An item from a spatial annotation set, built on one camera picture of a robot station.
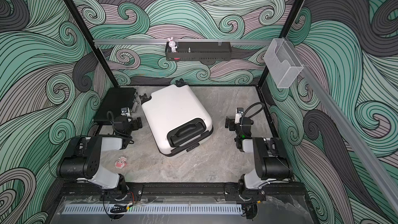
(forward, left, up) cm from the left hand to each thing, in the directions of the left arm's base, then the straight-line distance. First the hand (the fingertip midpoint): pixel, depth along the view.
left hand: (131, 117), depth 94 cm
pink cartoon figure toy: (-27, -1, -4) cm, 27 cm away
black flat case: (+16, +17, -3) cm, 23 cm away
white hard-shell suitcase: (-10, -31, +15) cm, 36 cm away
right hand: (+1, -64, +1) cm, 64 cm away
